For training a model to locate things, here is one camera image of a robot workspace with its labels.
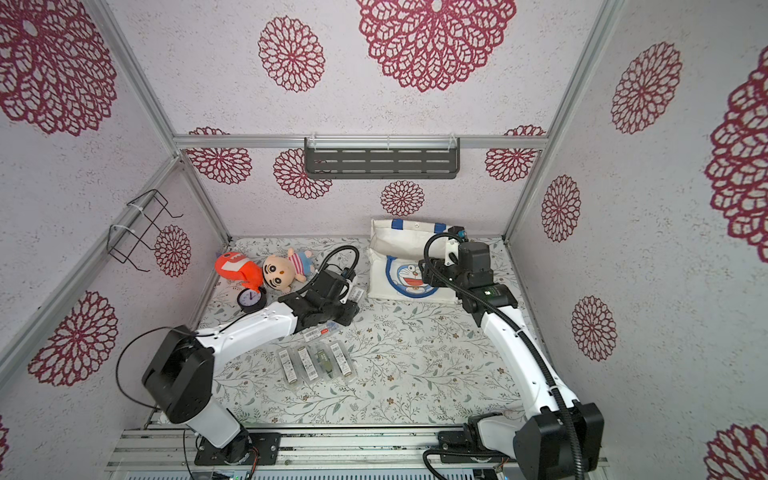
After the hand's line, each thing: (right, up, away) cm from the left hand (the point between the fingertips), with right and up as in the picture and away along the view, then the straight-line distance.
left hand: (352, 309), depth 89 cm
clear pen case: (-18, -16, -3) cm, 24 cm away
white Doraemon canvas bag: (+13, +18, +11) cm, 25 cm away
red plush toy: (-41, +13, +14) cm, 45 cm away
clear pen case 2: (-3, -15, -1) cm, 15 cm away
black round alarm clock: (-36, +1, +11) cm, 37 cm away
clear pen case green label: (-8, -15, -1) cm, 17 cm away
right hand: (+21, +15, -11) cm, 28 cm away
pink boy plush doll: (-25, +11, +11) cm, 29 cm away
